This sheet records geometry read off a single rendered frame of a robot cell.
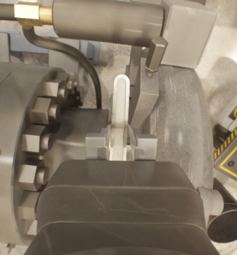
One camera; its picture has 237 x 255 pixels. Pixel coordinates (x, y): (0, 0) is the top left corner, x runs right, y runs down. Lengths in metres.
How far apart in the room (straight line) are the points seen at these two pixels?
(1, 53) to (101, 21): 0.76
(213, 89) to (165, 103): 1.03
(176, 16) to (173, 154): 0.22
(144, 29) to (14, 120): 0.31
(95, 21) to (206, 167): 0.31
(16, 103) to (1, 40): 0.65
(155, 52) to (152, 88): 0.05
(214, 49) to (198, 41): 0.93
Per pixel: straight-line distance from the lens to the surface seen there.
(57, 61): 0.94
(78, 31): 0.37
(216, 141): 1.28
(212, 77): 1.30
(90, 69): 0.54
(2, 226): 0.50
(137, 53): 0.54
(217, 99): 1.35
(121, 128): 0.16
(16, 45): 1.03
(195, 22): 0.36
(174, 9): 0.34
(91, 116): 0.54
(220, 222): 1.66
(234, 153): 1.15
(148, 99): 0.27
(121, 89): 0.15
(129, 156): 0.42
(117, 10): 0.36
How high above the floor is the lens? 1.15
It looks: 69 degrees down
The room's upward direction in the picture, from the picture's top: 180 degrees counter-clockwise
